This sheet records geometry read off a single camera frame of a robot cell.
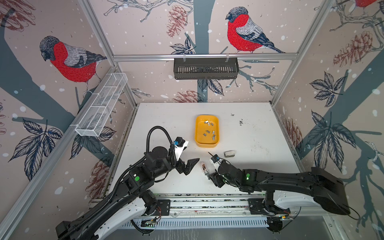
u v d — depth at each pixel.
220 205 0.76
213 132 1.03
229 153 0.90
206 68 1.03
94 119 0.71
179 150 0.58
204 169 0.83
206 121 1.08
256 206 0.73
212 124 1.07
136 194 0.47
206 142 0.95
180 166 0.58
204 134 1.02
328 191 0.42
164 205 0.74
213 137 1.01
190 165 0.58
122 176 0.50
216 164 0.71
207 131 1.04
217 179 0.70
